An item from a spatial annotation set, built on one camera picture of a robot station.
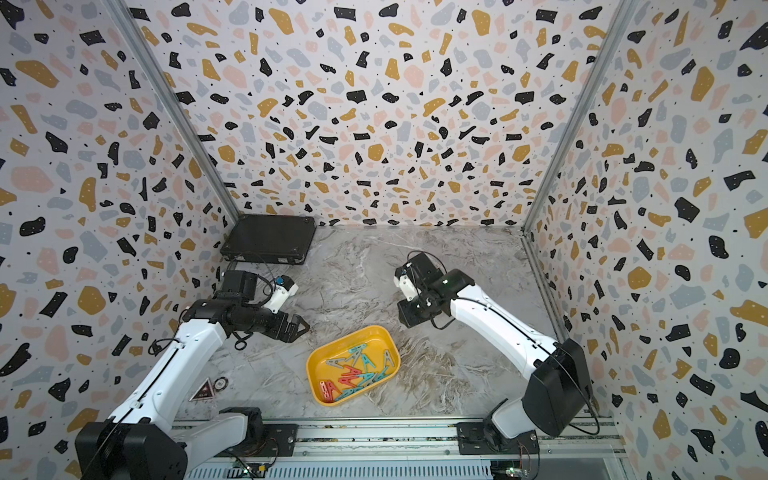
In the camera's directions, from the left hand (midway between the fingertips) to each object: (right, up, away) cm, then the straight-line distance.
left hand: (295, 320), depth 80 cm
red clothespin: (+8, -19, 0) cm, 20 cm away
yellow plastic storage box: (+21, -8, +10) cm, 25 cm away
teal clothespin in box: (+15, -11, +8) cm, 20 cm away
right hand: (+29, +1, 0) cm, 29 cm away
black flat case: (-20, +24, +42) cm, 52 cm away
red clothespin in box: (+14, -17, +3) cm, 22 cm away
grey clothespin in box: (+24, -12, +6) cm, 28 cm away
